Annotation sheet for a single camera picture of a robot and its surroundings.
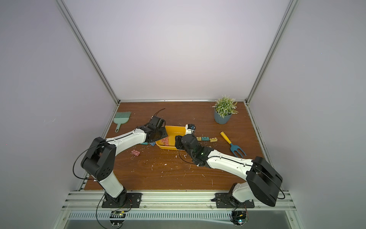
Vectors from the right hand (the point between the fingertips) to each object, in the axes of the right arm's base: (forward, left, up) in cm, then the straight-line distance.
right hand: (177, 135), depth 80 cm
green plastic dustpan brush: (+25, +49, -15) cm, 57 cm away
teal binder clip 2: (-11, +13, +11) cm, 21 cm away
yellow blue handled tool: (+1, -36, -17) cm, 40 cm away
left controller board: (-38, +30, -18) cm, 52 cm away
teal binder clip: (+6, -17, -14) cm, 23 cm away
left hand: (+8, +8, -10) cm, 15 cm away
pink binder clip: (-5, +29, -15) cm, 33 cm away
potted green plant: (+23, -30, 0) cm, 38 cm away
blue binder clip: (+2, +18, -13) cm, 23 cm away
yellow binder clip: (+6, -22, -15) cm, 28 cm away
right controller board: (-36, -32, -17) cm, 51 cm away
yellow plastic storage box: (+12, +6, -16) cm, 21 cm away
